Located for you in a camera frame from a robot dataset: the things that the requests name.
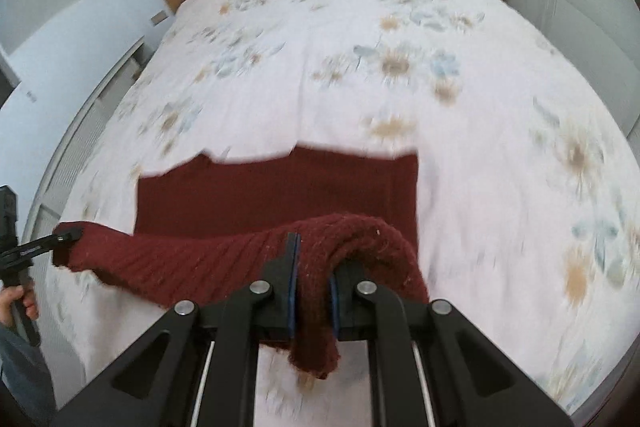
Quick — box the person's left hand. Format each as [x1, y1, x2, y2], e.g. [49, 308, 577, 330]
[0, 286, 39, 329]

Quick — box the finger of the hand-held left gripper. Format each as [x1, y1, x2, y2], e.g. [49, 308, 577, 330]
[0, 228, 83, 265]

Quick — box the dark red knitted sweater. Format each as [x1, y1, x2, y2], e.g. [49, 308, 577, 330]
[52, 146, 431, 380]

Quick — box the white slatted cabinet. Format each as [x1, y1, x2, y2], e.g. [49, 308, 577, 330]
[22, 39, 151, 258]

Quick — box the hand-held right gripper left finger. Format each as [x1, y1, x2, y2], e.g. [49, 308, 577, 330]
[50, 232, 301, 427]

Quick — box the floral pink bed cover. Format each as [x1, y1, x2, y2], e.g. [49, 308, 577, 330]
[27, 0, 640, 427]

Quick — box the person's left forearm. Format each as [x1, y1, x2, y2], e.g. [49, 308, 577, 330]
[0, 324, 57, 427]

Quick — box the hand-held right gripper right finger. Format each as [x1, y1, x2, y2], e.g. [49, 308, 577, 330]
[329, 262, 576, 427]

